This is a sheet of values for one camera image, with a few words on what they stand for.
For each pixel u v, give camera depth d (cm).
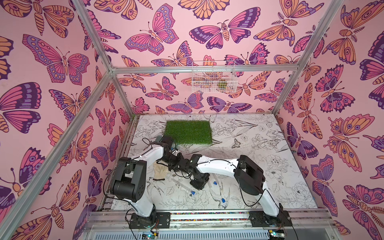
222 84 95
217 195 82
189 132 105
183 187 85
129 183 46
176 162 77
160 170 90
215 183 85
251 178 51
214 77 95
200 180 76
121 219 74
